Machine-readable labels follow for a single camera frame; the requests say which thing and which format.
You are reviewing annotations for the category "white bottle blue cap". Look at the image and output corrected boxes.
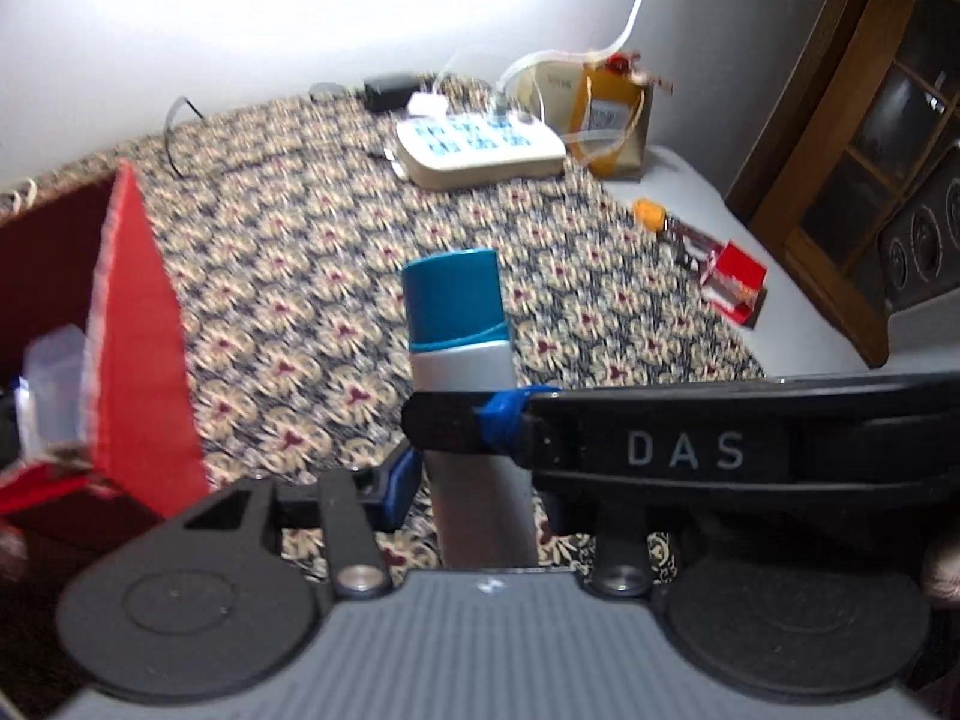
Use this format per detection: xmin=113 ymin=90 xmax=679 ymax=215
xmin=402 ymin=249 xmax=537 ymax=569

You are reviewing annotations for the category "clear plastic case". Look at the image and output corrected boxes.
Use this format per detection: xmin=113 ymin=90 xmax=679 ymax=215
xmin=14 ymin=325 xmax=86 ymax=460

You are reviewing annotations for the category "small red box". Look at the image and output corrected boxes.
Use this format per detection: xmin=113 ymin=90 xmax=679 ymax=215
xmin=698 ymin=242 xmax=768 ymax=328

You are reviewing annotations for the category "orange key fob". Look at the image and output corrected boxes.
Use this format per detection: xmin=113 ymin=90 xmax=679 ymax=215
xmin=631 ymin=199 xmax=669 ymax=234

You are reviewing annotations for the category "floral patterned tablecloth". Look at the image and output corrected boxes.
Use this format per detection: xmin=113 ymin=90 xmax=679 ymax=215
xmin=0 ymin=73 xmax=767 ymax=587

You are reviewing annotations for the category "white power strip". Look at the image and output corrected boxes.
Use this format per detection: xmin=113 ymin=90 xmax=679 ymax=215
xmin=395 ymin=110 xmax=566 ymax=192

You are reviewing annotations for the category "white usb charger plug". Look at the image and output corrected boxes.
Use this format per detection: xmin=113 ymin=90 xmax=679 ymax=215
xmin=405 ymin=91 xmax=449 ymax=119

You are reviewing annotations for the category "gold paper gift bag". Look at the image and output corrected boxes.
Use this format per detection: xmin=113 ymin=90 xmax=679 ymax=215
xmin=516 ymin=52 xmax=674 ymax=181

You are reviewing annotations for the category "black power adapter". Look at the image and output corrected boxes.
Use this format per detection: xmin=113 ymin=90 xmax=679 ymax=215
xmin=363 ymin=73 xmax=421 ymax=114

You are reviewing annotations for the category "red cardboard storage box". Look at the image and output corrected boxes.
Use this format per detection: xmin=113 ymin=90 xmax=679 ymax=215
xmin=2 ymin=163 xmax=208 ymax=520

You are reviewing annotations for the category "wooden cabinet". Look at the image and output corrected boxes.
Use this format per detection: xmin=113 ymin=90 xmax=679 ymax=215
xmin=727 ymin=0 xmax=958 ymax=367

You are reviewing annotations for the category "black thin cable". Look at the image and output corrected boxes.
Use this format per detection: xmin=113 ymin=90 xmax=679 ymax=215
xmin=163 ymin=94 xmax=209 ymax=182

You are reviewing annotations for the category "white coiled cable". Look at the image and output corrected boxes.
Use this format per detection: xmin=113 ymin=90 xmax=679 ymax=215
xmin=0 ymin=177 xmax=40 ymax=215

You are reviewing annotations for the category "white charging cable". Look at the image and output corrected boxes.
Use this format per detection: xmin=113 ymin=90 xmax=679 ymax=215
xmin=437 ymin=0 xmax=659 ymax=129

